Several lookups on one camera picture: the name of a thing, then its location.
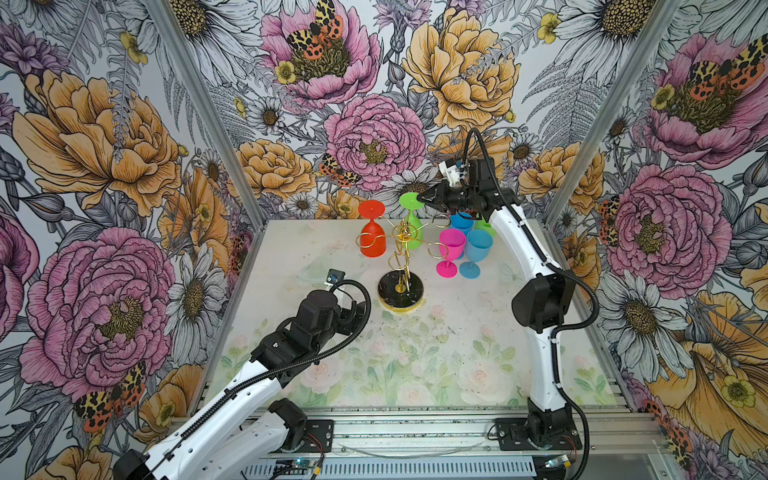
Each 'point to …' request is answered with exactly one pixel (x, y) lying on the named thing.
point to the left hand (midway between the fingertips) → (344, 308)
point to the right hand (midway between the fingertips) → (420, 204)
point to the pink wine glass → (451, 246)
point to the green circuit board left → (300, 462)
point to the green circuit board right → (555, 464)
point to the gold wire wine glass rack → (401, 290)
